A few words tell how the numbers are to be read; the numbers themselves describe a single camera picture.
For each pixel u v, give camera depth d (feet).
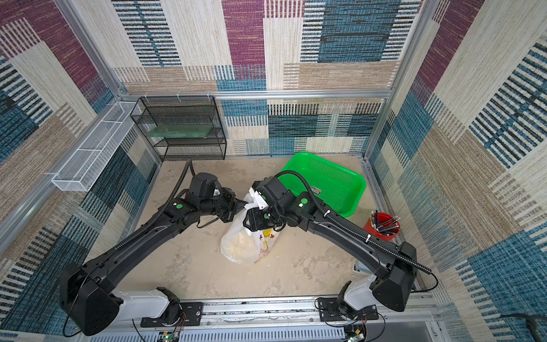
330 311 2.39
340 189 3.45
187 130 3.30
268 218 1.92
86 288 1.28
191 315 2.41
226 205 2.18
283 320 2.39
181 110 3.34
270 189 1.72
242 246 2.67
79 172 2.31
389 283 1.25
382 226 2.71
